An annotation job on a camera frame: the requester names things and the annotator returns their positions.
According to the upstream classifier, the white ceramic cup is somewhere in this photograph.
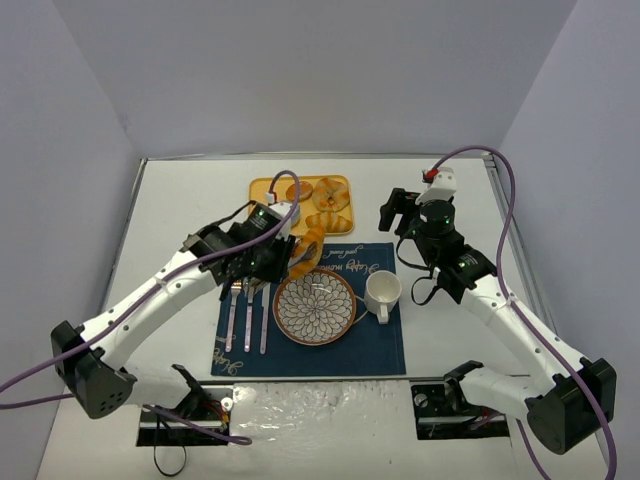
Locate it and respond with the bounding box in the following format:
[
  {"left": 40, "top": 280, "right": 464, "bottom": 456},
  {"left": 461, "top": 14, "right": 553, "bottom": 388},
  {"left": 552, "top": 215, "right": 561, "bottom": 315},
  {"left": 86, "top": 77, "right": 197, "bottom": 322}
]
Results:
[{"left": 364, "top": 270, "right": 402, "bottom": 325}]

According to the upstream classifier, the large orange striped croissant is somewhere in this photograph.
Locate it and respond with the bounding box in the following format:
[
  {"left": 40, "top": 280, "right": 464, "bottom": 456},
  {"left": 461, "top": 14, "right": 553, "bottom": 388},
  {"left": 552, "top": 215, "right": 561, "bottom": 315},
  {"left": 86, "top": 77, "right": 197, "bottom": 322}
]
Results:
[{"left": 288, "top": 226, "right": 325, "bottom": 280}]

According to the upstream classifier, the aluminium frame rail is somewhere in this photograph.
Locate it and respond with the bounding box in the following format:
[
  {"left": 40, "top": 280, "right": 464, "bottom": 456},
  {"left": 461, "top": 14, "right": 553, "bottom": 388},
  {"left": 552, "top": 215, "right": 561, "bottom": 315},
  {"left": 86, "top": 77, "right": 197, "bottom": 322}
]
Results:
[{"left": 482, "top": 153, "right": 556, "bottom": 331}]

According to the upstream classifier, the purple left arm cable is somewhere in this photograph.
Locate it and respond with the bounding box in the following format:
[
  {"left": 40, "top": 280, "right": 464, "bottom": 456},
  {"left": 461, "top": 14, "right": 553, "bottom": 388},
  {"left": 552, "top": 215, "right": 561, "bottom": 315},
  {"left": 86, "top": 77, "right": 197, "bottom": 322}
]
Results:
[{"left": 0, "top": 170, "right": 302, "bottom": 446}]

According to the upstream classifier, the round glazed bun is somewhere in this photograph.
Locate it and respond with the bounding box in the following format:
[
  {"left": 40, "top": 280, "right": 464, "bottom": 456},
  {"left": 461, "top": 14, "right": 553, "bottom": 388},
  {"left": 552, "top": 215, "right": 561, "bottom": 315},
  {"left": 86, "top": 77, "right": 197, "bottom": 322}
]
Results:
[{"left": 285, "top": 181, "right": 314, "bottom": 202}]

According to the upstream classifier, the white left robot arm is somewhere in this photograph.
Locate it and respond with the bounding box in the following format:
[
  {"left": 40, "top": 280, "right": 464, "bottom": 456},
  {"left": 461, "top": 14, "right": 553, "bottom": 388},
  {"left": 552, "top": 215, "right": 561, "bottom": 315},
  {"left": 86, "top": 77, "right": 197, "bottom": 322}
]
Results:
[{"left": 51, "top": 202, "right": 299, "bottom": 419}]

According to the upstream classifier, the small striped croissant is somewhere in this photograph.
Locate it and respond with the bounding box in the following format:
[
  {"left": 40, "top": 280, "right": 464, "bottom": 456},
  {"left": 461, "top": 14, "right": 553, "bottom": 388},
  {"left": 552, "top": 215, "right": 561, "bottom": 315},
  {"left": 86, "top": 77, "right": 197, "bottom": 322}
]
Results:
[{"left": 305, "top": 211, "right": 353, "bottom": 234}]

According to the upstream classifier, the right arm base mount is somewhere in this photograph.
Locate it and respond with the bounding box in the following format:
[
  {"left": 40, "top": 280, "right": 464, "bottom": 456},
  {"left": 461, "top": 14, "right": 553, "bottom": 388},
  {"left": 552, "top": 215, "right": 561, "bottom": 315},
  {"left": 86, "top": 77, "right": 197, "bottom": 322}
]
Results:
[{"left": 411, "top": 382, "right": 509, "bottom": 441}]

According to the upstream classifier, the silver spoon pink handle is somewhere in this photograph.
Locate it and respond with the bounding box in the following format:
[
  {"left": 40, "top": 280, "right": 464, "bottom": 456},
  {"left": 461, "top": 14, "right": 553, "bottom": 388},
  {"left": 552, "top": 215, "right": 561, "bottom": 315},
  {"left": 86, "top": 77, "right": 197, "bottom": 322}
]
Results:
[{"left": 244, "top": 282, "right": 256, "bottom": 352}]

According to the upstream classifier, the curled brown croissant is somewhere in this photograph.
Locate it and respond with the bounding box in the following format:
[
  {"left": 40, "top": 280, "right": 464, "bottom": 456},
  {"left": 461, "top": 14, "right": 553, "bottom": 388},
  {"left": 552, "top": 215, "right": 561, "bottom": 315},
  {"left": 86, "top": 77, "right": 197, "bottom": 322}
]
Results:
[{"left": 311, "top": 177, "right": 350, "bottom": 212}]

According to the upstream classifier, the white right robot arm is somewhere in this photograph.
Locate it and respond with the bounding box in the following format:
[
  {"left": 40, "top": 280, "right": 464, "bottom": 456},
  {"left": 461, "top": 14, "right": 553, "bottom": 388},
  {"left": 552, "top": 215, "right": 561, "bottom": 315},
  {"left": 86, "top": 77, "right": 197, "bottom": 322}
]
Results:
[{"left": 378, "top": 188, "right": 617, "bottom": 455}]

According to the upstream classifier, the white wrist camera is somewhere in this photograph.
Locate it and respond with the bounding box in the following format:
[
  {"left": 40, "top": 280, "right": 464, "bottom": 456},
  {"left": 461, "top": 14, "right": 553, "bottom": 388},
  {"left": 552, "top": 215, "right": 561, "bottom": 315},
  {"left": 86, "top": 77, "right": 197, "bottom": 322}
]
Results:
[
  {"left": 265, "top": 191, "right": 300, "bottom": 228},
  {"left": 415, "top": 167, "right": 457, "bottom": 205}
]

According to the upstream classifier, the yellow plastic tray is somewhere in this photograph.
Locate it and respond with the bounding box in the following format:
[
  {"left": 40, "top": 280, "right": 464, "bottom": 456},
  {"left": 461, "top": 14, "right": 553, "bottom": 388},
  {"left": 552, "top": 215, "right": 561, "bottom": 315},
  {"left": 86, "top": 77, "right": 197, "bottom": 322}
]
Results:
[{"left": 249, "top": 175, "right": 354, "bottom": 237}]

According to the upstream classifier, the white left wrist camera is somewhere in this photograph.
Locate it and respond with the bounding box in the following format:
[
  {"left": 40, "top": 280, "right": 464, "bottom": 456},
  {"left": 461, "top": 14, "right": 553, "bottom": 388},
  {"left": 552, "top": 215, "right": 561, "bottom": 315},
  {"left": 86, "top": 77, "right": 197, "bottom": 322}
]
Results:
[{"left": 265, "top": 191, "right": 300, "bottom": 228}]

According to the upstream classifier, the floral patterned ceramic plate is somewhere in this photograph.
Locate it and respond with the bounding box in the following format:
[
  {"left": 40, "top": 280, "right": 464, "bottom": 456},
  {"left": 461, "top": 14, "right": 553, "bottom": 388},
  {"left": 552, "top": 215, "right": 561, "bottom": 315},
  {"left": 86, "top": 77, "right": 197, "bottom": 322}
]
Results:
[{"left": 272, "top": 269, "right": 357, "bottom": 346}]

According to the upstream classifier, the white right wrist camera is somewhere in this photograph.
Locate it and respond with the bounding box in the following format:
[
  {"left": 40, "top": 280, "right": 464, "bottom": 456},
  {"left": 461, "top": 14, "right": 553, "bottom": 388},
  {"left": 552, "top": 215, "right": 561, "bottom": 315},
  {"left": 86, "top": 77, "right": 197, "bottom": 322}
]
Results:
[{"left": 415, "top": 167, "right": 457, "bottom": 205}]

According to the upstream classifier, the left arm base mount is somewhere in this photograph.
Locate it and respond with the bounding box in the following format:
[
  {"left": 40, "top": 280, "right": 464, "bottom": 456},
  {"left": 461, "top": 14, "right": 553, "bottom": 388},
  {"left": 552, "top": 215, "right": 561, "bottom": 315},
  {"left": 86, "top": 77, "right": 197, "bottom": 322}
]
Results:
[{"left": 135, "top": 385, "right": 234, "bottom": 447}]

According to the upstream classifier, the blue cloth placemat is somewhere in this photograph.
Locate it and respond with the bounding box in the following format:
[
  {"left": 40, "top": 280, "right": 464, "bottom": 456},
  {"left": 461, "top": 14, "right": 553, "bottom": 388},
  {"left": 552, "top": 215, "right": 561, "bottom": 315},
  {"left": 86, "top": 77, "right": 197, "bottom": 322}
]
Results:
[{"left": 211, "top": 243, "right": 406, "bottom": 378}]

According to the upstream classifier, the silver fork pink handle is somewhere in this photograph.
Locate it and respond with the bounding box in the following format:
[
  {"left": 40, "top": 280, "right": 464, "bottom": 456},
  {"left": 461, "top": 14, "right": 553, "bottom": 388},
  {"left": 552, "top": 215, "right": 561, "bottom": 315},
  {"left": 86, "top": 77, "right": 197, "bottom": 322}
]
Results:
[{"left": 225, "top": 281, "right": 243, "bottom": 353}]

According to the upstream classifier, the silver knife pink handle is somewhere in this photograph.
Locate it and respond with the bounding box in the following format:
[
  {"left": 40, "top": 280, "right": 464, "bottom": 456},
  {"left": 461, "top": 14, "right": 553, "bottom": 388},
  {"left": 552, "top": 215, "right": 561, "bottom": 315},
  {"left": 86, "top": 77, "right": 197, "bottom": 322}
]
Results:
[{"left": 259, "top": 283, "right": 271, "bottom": 355}]

